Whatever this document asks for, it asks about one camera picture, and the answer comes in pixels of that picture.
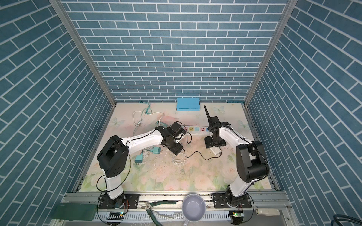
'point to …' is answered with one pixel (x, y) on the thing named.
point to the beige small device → (269, 212)
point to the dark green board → (72, 212)
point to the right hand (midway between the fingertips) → (214, 145)
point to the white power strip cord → (152, 113)
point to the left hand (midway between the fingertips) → (179, 149)
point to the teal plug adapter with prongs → (156, 150)
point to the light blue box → (190, 104)
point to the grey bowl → (193, 208)
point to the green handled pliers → (148, 207)
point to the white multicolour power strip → (197, 130)
